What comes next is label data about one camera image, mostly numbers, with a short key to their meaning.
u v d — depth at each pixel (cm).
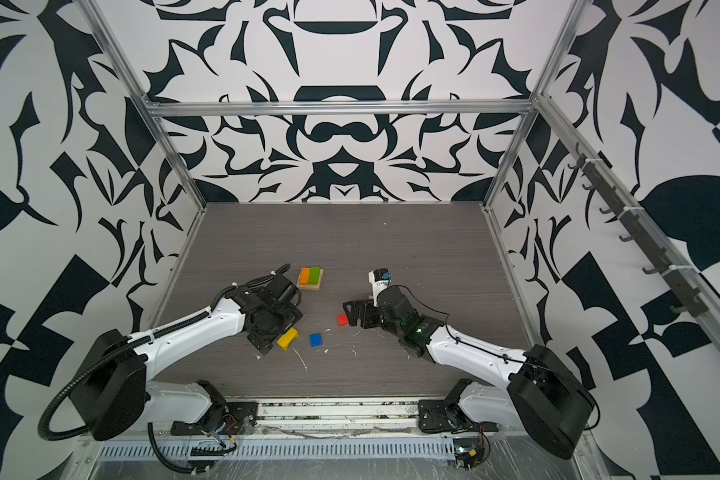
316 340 87
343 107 93
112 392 41
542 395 42
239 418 73
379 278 74
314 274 99
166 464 68
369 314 73
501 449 71
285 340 84
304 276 96
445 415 67
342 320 90
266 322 63
